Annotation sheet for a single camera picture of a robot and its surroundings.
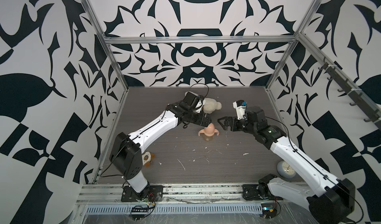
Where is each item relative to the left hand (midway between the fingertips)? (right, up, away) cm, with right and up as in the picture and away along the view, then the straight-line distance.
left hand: (203, 116), depth 81 cm
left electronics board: (-31, -45, -13) cm, 56 cm away
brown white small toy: (-31, -24, +1) cm, 39 cm away
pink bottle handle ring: (0, -9, +5) cm, 11 cm away
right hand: (+11, -1, -4) cm, 11 cm away
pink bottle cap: (+4, -8, +1) cm, 9 cm away
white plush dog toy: (+6, +6, +17) cm, 19 cm away
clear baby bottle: (+4, -15, +12) cm, 20 cm away
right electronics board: (+30, -44, -10) cm, 54 cm away
